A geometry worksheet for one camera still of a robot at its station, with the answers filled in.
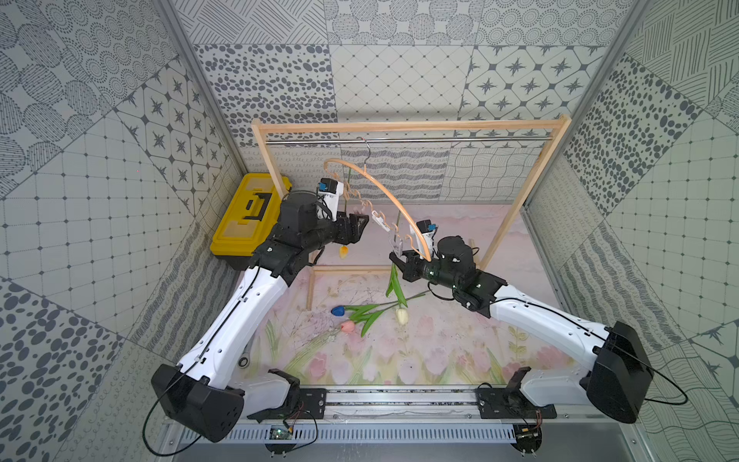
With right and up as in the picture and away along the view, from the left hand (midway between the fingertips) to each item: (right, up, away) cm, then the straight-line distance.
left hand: (354, 209), depth 70 cm
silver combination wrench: (-33, -42, +11) cm, 55 cm away
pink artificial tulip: (-4, -35, +16) cm, 38 cm away
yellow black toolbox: (-38, -2, +23) cm, 44 cm away
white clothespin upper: (+6, -3, 0) cm, 7 cm away
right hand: (+9, -13, +5) cm, 17 cm away
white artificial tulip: (+10, -21, +4) cm, 24 cm away
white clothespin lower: (+10, -9, -3) cm, 14 cm away
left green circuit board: (-19, -57, +2) cm, 60 cm away
